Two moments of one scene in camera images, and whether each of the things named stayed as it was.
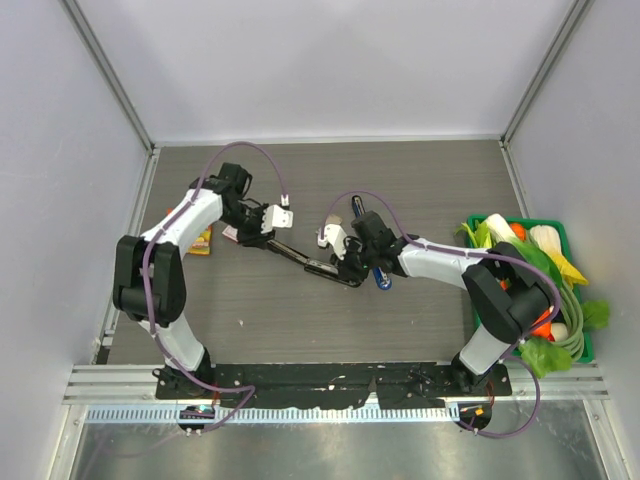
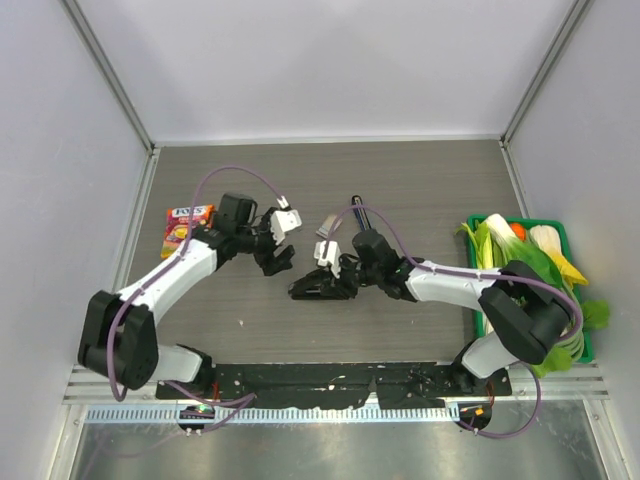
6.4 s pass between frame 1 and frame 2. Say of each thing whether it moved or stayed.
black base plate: stayed
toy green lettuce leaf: stayed
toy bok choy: stayed
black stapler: moved
